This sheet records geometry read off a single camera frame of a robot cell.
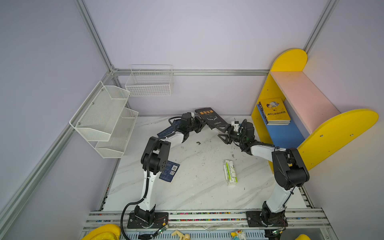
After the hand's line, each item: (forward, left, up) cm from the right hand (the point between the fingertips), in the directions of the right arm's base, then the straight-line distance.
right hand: (216, 131), depth 88 cm
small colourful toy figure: (-50, -7, -15) cm, 52 cm away
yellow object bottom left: (-50, +53, -13) cm, 74 cm away
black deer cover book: (+14, +1, -4) cm, 15 cm away
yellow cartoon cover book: (+19, -41, 0) cm, 45 cm away
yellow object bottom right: (-50, -37, -15) cm, 64 cm away
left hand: (+11, +4, -1) cm, 11 cm away
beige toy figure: (-51, +16, -16) cm, 55 cm away
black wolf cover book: (+10, -38, -3) cm, 39 cm away
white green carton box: (-20, -8, -14) cm, 25 cm away
